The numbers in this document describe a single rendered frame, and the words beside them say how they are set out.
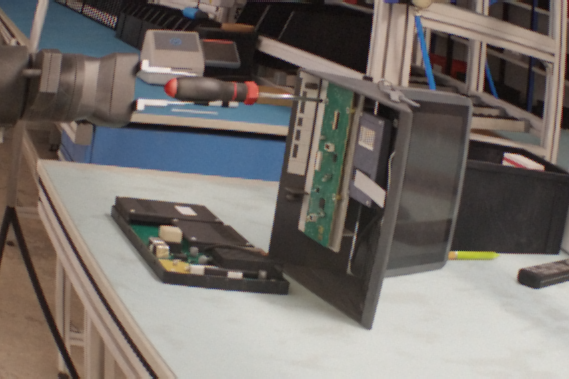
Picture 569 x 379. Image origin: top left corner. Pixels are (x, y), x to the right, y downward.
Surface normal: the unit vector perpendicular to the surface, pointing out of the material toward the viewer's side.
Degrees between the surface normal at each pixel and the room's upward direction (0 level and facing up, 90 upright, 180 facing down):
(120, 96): 73
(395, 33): 90
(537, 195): 90
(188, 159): 90
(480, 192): 90
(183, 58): 41
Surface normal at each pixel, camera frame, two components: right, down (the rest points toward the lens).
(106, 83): 0.37, -0.07
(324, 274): 0.16, -0.97
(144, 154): 0.32, 0.22
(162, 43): 0.29, -0.74
